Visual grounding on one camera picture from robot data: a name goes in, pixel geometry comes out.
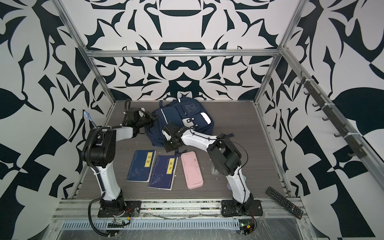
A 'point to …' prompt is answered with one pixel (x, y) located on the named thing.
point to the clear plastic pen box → (213, 171)
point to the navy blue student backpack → (187, 112)
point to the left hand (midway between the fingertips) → (160, 111)
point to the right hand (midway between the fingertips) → (166, 147)
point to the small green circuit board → (245, 227)
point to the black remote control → (285, 203)
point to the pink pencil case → (192, 169)
